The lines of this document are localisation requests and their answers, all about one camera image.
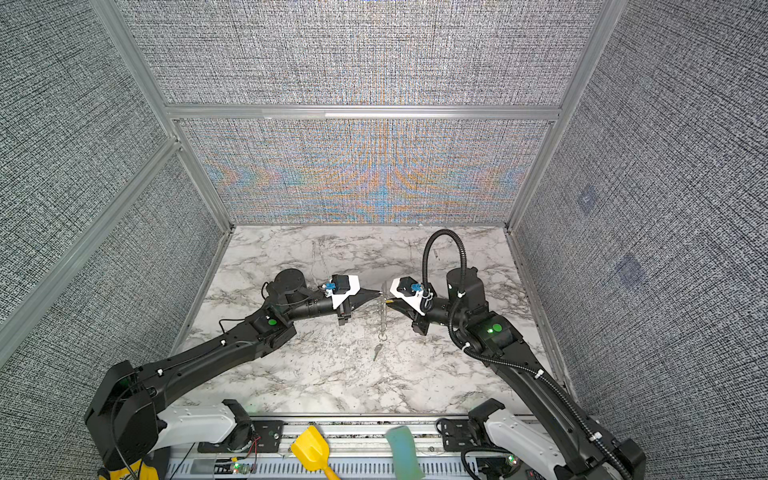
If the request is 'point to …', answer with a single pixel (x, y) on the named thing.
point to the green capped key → (377, 349)
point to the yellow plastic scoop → (312, 450)
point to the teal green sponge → (405, 456)
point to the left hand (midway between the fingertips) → (376, 290)
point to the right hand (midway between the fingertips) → (392, 297)
